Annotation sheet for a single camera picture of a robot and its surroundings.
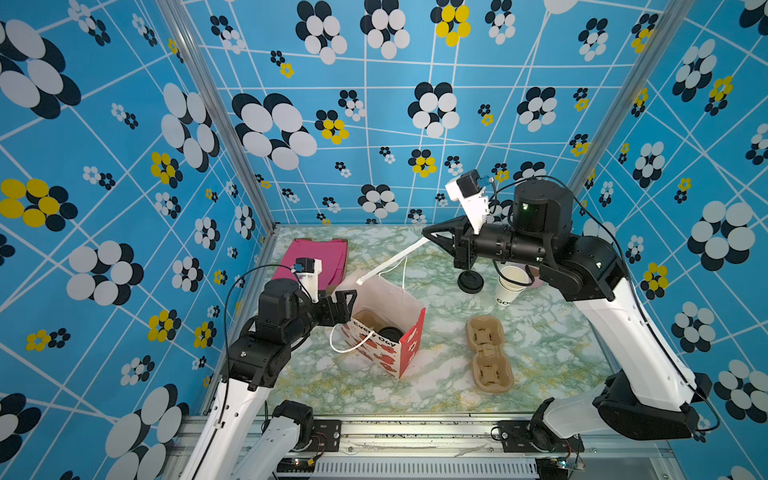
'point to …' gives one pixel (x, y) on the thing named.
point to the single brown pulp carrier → (370, 318)
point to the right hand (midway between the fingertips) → (428, 231)
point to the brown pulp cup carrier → (492, 368)
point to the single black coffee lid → (391, 333)
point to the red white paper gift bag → (386, 324)
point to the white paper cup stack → (506, 291)
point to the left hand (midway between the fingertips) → (342, 291)
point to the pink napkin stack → (332, 254)
